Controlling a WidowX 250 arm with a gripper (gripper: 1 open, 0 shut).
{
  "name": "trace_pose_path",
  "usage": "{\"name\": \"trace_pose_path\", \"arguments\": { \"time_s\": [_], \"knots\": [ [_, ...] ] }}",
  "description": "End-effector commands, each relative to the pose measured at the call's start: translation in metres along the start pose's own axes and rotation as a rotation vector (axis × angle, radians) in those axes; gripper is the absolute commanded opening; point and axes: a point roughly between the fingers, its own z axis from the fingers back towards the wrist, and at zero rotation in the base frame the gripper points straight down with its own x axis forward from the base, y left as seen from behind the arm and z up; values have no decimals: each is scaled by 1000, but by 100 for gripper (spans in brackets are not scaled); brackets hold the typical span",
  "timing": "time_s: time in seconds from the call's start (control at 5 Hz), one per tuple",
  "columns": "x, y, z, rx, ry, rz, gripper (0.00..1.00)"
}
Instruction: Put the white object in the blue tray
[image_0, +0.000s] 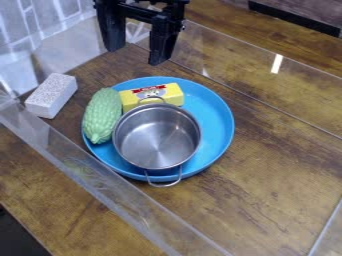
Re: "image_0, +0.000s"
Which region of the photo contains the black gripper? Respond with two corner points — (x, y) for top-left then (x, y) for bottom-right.
(93, 0), (189, 66)

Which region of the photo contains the white speckled foam block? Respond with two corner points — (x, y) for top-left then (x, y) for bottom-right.
(24, 73), (77, 119)

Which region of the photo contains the yellow butter box toy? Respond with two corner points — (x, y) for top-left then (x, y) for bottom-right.
(118, 83), (184, 112)

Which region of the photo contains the green bitter gourd toy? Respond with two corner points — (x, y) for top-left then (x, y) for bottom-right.
(81, 88), (121, 144)

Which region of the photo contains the stainless steel pot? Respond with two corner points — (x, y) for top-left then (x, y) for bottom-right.
(112, 96), (201, 188)

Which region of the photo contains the clear acrylic barrier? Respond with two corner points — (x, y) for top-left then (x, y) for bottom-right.
(0, 0), (342, 256)

